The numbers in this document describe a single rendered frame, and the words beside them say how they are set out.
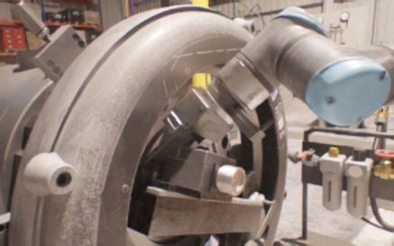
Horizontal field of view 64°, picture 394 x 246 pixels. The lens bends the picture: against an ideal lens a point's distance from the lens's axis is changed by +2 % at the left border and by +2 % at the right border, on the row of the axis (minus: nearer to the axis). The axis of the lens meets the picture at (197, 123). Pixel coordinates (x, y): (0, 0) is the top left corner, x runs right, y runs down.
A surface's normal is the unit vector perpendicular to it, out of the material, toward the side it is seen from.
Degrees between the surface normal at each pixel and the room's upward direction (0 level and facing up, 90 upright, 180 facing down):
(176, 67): 90
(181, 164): 65
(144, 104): 90
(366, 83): 115
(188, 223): 90
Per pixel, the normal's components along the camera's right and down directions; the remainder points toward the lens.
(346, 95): 0.26, 0.57
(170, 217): 0.79, 0.08
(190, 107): -0.42, -0.23
